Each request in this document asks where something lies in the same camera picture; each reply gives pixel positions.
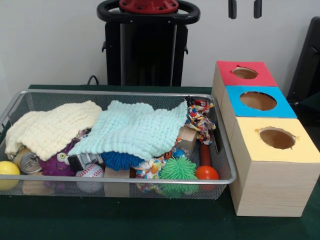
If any colourful rope toy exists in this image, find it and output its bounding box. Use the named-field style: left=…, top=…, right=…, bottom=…
left=184, top=96, right=217, bottom=146

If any white baseball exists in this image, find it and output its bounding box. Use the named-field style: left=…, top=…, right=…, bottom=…
left=75, top=163, right=105, bottom=193

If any drink can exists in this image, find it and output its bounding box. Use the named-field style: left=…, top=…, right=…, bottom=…
left=13, top=147, right=43, bottom=175

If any black cable loop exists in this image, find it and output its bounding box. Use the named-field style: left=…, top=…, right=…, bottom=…
left=86, top=74, right=100, bottom=86

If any blue spiky ball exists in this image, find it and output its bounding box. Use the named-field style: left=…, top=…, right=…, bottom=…
left=100, top=150, right=143, bottom=172

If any clear mesh bin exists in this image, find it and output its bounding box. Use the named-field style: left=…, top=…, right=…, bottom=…
left=0, top=88, right=238, bottom=201

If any yellow ball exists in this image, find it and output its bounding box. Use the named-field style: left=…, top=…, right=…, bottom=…
left=0, top=161, right=21, bottom=191

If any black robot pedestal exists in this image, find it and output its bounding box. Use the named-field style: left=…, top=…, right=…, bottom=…
left=96, top=0, right=201, bottom=87

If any green cloth on side table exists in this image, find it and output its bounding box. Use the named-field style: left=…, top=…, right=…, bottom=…
left=296, top=96, right=320, bottom=121

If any wooden box with three holes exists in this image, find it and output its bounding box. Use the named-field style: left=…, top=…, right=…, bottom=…
left=211, top=60, right=320, bottom=217

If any light blue waffle cloth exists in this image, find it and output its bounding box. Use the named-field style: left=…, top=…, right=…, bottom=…
left=67, top=99, right=188, bottom=161

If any green spiky ball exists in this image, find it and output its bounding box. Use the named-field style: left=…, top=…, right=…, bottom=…
left=159, top=156, right=199, bottom=198

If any orange red ball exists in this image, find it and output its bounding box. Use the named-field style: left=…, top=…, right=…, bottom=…
left=194, top=165, right=220, bottom=191

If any dark green tablecloth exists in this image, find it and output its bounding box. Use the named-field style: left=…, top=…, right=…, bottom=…
left=0, top=84, right=320, bottom=240

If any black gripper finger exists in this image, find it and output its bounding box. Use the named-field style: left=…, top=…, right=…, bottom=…
left=228, top=0, right=237, bottom=20
left=253, top=0, right=263, bottom=19

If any black flat panel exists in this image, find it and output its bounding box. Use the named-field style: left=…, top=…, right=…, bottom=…
left=286, top=16, right=320, bottom=106

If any purple monster toy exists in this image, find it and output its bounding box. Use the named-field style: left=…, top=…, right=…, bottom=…
left=38, top=139, right=77, bottom=177

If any cream waffle cloth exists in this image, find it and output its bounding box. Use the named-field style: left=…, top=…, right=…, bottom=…
left=4, top=100, right=103, bottom=162

